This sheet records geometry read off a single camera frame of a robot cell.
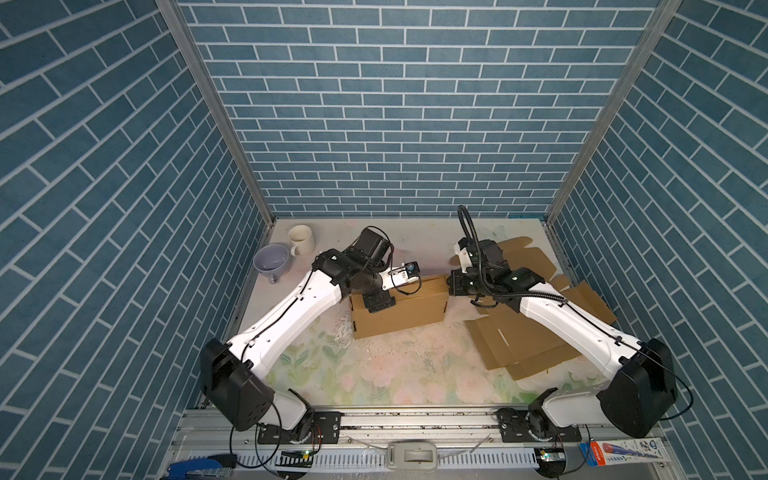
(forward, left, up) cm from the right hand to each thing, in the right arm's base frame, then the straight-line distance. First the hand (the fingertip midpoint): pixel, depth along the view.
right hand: (443, 278), depth 82 cm
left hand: (-6, +15, +3) cm, 16 cm away
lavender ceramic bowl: (+13, +59, -13) cm, 62 cm away
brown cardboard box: (-9, -22, -19) cm, 30 cm away
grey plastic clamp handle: (-40, +6, -15) cm, 43 cm away
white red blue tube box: (-34, -46, -18) cm, 60 cm away
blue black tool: (-45, +50, -15) cm, 70 cm away
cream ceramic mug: (+19, +48, -8) cm, 52 cm away
